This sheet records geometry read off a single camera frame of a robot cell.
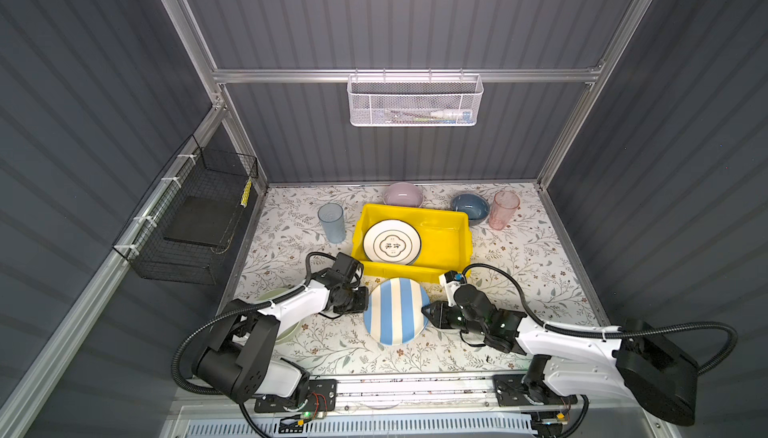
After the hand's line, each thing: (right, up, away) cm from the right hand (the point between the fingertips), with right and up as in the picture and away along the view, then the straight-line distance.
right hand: (425, 314), depth 81 cm
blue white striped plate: (-9, 0, +4) cm, 9 cm away
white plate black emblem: (-9, +18, +18) cm, 27 cm away
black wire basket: (-60, +24, -10) cm, 65 cm away
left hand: (-16, 0, +7) cm, 18 cm away
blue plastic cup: (-28, +27, +10) cm, 39 cm away
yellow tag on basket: (-50, +32, +1) cm, 59 cm away
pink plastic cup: (+29, +30, +19) cm, 46 cm away
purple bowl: (-5, +35, +31) cm, 47 cm away
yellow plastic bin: (+9, +18, +18) cm, 27 cm away
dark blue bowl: (+22, +31, +28) cm, 47 cm away
